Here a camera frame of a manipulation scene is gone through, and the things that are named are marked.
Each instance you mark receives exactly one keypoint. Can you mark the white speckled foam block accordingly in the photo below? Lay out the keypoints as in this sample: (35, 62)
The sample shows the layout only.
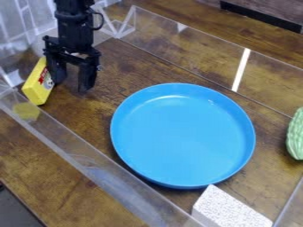
(219, 210)

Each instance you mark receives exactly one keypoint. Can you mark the clear acrylic enclosure wall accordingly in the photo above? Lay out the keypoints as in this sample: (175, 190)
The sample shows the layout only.
(57, 162)

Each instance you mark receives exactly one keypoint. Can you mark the green textured object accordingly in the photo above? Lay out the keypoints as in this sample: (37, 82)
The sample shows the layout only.
(295, 135)

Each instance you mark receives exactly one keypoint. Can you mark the yellow block with label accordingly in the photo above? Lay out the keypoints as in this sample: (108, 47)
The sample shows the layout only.
(39, 83)

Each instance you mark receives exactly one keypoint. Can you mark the black bar on table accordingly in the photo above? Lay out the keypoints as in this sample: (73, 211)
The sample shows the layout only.
(272, 20)

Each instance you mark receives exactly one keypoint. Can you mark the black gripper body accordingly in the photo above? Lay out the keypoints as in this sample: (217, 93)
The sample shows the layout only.
(71, 47)

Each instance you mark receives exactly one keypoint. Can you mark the blue round tray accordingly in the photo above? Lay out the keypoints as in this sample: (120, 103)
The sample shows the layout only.
(181, 135)

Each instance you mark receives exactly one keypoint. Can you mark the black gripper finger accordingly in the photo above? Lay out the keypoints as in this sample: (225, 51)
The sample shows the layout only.
(56, 67)
(87, 76)

